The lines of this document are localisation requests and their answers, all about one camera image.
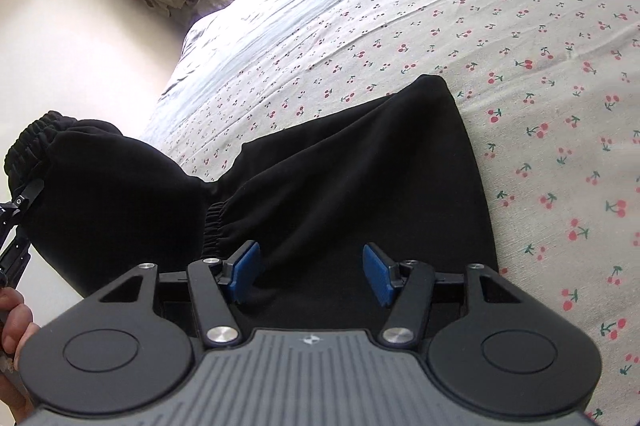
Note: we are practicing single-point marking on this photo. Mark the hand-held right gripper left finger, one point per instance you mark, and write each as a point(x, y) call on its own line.
point(243, 271)

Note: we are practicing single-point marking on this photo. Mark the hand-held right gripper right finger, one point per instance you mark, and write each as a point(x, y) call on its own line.
point(377, 273)

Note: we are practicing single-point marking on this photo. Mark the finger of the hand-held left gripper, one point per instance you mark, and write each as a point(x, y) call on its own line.
point(15, 251)
point(25, 195)

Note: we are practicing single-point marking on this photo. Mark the black pants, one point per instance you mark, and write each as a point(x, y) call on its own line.
point(350, 156)

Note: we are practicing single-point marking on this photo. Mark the person's left hand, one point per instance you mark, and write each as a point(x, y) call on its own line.
point(14, 331)

